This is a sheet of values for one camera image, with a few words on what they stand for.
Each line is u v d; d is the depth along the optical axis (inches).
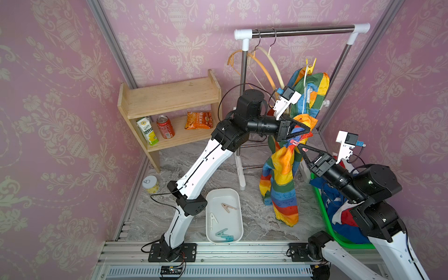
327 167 17.5
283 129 18.2
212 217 32.7
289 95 18.2
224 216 32.9
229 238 30.4
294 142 20.5
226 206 33.9
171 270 28.5
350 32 21.8
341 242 27.2
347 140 17.9
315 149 20.2
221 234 30.6
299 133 20.0
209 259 29.2
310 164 18.9
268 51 22.8
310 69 21.8
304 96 21.5
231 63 29.5
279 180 23.7
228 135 17.9
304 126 19.8
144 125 30.1
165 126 32.1
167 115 39.2
